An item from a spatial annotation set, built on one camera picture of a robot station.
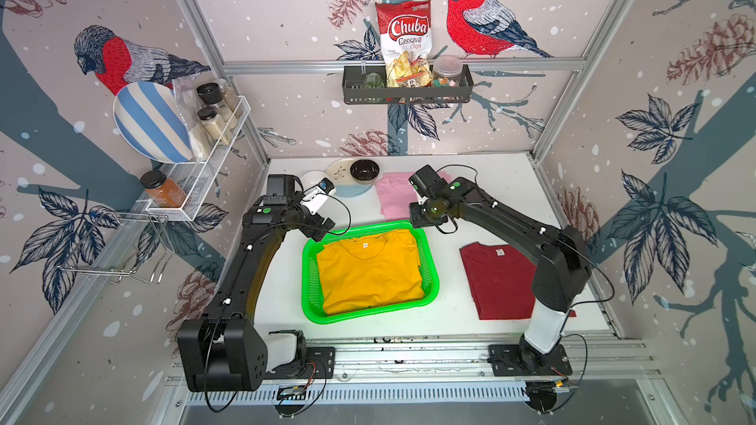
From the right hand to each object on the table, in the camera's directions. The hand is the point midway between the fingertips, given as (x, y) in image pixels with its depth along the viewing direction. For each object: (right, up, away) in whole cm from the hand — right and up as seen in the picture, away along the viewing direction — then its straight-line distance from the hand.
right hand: (412, 218), depth 86 cm
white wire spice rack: (-52, +12, -19) cm, 57 cm away
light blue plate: (-26, +14, +28) cm, 41 cm away
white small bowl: (-39, +12, +33) cm, 53 cm away
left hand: (-26, +4, -4) cm, 27 cm away
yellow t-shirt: (-13, -17, +2) cm, 22 cm away
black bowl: (-16, +15, +27) cm, 35 cm away
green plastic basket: (-30, -19, -1) cm, 36 cm away
